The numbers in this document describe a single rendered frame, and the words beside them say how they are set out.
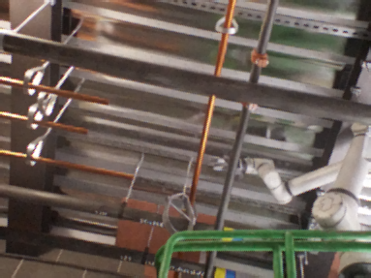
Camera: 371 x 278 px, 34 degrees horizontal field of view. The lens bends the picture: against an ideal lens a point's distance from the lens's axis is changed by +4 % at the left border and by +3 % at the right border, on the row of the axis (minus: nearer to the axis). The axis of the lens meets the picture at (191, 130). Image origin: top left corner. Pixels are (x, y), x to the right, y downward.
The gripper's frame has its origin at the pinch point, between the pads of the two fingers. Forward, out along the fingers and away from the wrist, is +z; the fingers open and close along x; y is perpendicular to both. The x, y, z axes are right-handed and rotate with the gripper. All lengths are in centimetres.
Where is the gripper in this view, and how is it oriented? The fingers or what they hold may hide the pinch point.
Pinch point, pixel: (215, 163)
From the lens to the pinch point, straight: 334.0
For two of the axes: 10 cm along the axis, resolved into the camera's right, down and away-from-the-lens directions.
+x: 1.4, 5.2, -8.4
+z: -9.8, -0.7, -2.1
